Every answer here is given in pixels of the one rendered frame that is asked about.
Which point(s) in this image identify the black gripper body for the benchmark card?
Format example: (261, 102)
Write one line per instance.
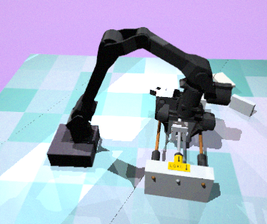
(186, 112)

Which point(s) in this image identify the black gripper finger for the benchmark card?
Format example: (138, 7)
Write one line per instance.
(197, 129)
(165, 123)

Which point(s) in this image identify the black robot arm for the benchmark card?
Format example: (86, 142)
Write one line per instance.
(198, 81)

